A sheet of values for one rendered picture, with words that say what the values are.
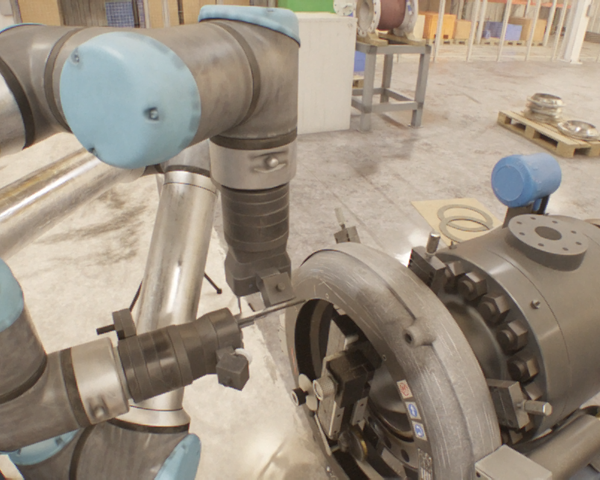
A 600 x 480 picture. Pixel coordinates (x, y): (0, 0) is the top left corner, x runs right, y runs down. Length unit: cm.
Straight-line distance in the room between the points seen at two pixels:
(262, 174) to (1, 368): 30
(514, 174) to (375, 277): 71
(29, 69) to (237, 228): 24
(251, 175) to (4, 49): 23
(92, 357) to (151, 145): 28
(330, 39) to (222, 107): 436
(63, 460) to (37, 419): 37
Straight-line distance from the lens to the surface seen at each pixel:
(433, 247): 88
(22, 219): 66
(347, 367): 94
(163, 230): 83
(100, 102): 32
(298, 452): 176
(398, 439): 125
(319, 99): 475
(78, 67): 33
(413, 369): 83
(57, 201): 71
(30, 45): 41
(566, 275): 127
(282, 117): 42
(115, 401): 52
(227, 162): 43
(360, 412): 125
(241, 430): 182
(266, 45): 40
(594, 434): 100
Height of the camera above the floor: 149
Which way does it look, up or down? 32 degrees down
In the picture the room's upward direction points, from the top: 1 degrees clockwise
